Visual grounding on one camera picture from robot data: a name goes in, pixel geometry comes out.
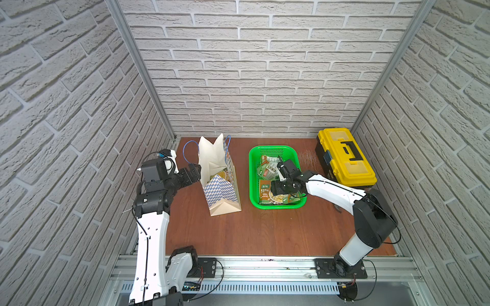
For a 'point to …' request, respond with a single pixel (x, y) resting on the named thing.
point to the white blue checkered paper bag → (219, 176)
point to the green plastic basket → (284, 152)
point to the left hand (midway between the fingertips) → (186, 166)
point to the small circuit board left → (190, 286)
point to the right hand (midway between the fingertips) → (280, 187)
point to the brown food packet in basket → (266, 196)
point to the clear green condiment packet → (268, 168)
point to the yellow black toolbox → (339, 158)
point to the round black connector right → (348, 291)
